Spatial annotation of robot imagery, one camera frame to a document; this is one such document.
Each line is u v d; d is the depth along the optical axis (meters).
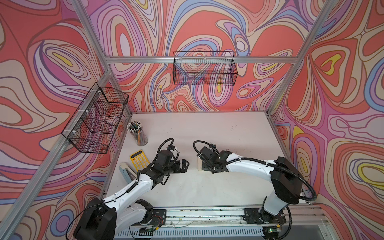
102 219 0.39
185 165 0.75
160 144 0.64
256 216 0.73
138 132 0.90
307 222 0.74
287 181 0.44
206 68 0.96
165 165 0.65
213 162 0.63
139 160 0.93
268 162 0.48
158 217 0.72
